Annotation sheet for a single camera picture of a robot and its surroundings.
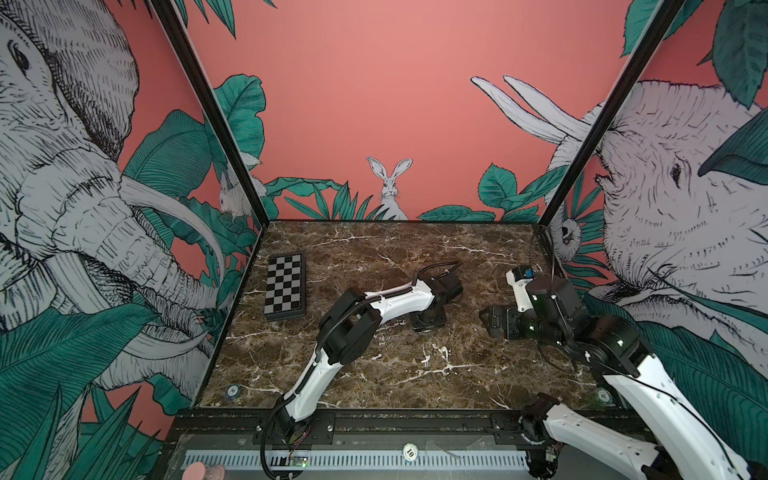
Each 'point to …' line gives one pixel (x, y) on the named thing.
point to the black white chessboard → (286, 286)
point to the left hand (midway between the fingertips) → (438, 324)
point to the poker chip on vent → (410, 451)
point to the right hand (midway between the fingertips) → (494, 308)
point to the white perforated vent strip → (358, 459)
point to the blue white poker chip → (233, 391)
